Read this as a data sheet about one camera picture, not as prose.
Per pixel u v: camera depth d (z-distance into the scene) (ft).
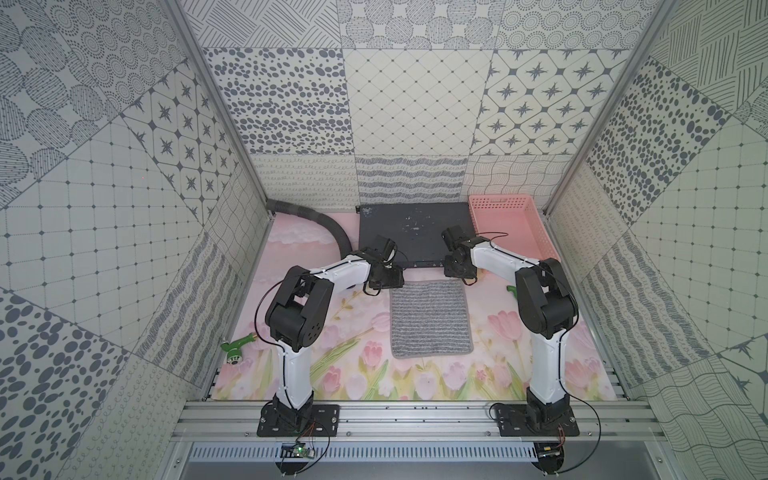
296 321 1.70
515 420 2.40
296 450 2.31
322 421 2.41
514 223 3.80
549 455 2.35
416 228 3.64
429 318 3.02
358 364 2.75
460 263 2.49
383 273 2.67
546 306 1.79
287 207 3.89
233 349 2.76
